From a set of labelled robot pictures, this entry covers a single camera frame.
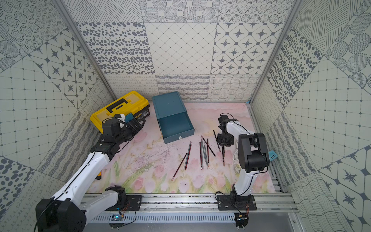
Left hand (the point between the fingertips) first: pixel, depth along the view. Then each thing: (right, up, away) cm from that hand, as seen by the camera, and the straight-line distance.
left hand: (140, 121), depth 79 cm
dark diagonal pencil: (+40, -17, +17) cm, 46 cm away
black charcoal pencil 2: (+50, -19, +16) cm, 56 cm away
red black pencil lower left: (+21, -28, +9) cm, 36 cm away
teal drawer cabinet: (+14, +10, +11) cm, 20 cm away
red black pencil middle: (+35, -23, +12) cm, 43 cm away
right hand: (+51, -17, +14) cm, 56 cm away
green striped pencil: (+26, -22, +13) cm, 37 cm away
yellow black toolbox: (-12, +12, +19) cm, 26 cm away
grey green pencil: (+37, -22, +14) cm, 45 cm away
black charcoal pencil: (+45, -13, +13) cm, 49 cm away
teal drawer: (+19, -4, +7) cm, 21 cm away
